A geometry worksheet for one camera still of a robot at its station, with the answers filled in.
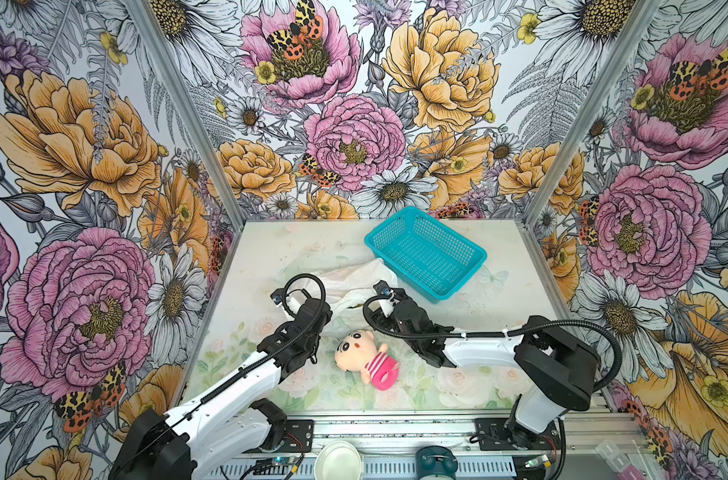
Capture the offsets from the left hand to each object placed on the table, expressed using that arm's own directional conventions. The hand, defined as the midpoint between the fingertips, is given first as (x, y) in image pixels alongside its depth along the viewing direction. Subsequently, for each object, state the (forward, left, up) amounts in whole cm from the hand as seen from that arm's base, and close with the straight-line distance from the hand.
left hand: (315, 313), depth 84 cm
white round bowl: (-33, -7, -9) cm, 35 cm away
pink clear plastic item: (-34, -72, -9) cm, 80 cm away
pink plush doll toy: (-10, -12, -3) cm, 16 cm away
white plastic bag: (+6, -8, +1) cm, 10 cm away
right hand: (+3, -18, 0) cm, 18 cm away
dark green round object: (-34, -29, -2) cm, 45 cm away
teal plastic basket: (+30, -37, -10) cm, 49 cm away
